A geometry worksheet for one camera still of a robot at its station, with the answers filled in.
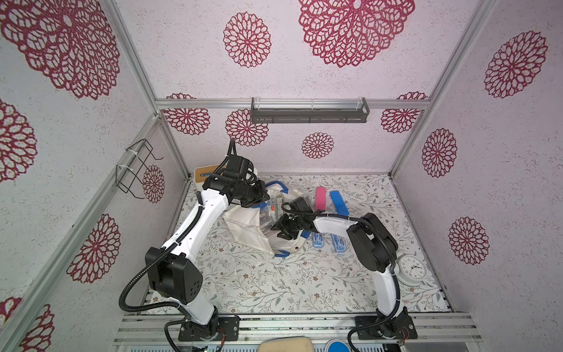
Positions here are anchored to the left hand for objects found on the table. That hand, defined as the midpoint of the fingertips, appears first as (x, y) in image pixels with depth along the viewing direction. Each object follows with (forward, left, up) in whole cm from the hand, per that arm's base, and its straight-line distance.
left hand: (270, 198), depth 79 cm
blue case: (+17, -33, -26) cm, 45 cm away
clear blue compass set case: (-5, -20, -24) cm, 31 cm away
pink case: (+19, -24, -26) cm, 40 cm away
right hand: (-1, +1, -20) cm, 20 cm away
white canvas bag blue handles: (-5, +7, -5) cm, 10 cm away
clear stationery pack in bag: (+8, +1, -21) cm, 22 cm away
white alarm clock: (-18, -53, -21) cm, 60 cm away
